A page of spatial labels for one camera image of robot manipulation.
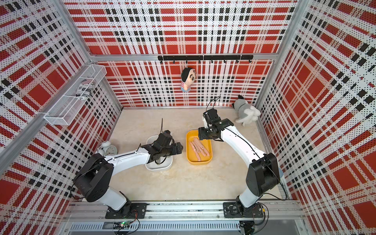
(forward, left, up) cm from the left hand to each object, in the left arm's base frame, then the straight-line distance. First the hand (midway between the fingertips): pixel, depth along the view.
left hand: (180, 148), depth 91 cm
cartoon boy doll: (+35, -6, +28) cm, 46 cm away
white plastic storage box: (-8, +13, -6) cm, 16 cm away
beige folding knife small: (+6, -12, -5) cm, 15 cm away
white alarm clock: (-3, +43, +4) cm, 43 cm away
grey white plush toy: (+26, -47, +3) cm, 54 cm away
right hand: (+3, -16, +10) cm, 19 cm away
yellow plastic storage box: (-4, -7, -6) cm, 10 cm away
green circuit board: (-39, +25, -5) cm, 47 cm away
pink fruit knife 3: (+3, -16, -6) cm, 17 cm away
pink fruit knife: (+2, -9, -5) cm, 11 cm away
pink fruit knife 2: (+2, -11, -5) cm, 12 cm away
